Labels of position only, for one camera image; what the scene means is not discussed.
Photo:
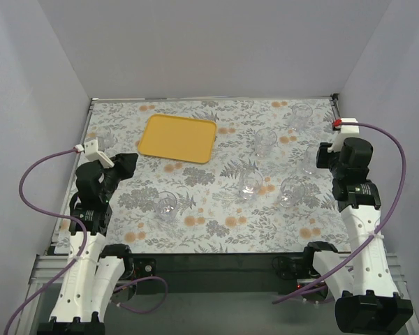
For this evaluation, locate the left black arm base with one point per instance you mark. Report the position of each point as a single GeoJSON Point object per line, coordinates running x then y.
{"type": "Point", "coordinates": [140, 268]}

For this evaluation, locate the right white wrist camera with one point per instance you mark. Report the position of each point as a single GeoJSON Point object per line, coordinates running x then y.
{"type": "Point", "coordinates": [345, 127]}

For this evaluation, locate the floral patterned table mat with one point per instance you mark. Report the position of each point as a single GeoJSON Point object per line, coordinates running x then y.
{"type": "Point", "coordinates": [211, 216]}

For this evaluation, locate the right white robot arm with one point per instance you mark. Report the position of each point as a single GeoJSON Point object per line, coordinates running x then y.
{"type": "Point", "coordinates": [366, 299]}

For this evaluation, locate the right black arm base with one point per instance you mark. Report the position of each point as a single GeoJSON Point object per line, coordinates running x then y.
{"type": "Point", "coordinates": [287, 268]}

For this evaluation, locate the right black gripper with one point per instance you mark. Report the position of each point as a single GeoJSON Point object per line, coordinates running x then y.
{"type": "Point", "coordinates": [322, 155]}

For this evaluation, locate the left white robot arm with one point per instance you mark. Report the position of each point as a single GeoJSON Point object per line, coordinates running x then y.
{"type": "Point", "coordinates": [87, 286]}

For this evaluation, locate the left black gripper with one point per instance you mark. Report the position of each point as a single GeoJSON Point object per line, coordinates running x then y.
{"type": "Point", "coordinates": [118, 167]}

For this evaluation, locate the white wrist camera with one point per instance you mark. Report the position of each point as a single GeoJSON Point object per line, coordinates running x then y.
{"type": "Point", "coordinates": [345, 127]}
{"type": "Point", "coordinates": [93, 149]}

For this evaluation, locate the clear glass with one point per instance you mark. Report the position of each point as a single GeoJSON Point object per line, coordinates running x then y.
{"type": "Point", "coordinates": [290, 193]}
{"type": "Point", "coordinates": [264, 141]}
{"type": "Point", "coordinates": [301, 114]}
{"type": "Point", "coordinates": [309, 159]}
{"type": "Point", "coordinates": [249, 185]}
{"type": "Point", "coordinates": [165, 206]}
{"type": "Point", "coordinates": [104, 137]}

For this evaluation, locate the yellow plastic tray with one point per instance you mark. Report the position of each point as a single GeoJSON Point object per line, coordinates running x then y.
{"type": "Point", "coordinates": [178, 138]}

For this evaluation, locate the aluminium table frame rail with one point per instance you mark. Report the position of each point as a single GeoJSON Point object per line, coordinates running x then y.
{"type": "Point", "coordinates": [208, 272]}

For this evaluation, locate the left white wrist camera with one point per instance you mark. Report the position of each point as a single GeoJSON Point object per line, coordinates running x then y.
{"type": "Point", "coordinates": [93, 149]}

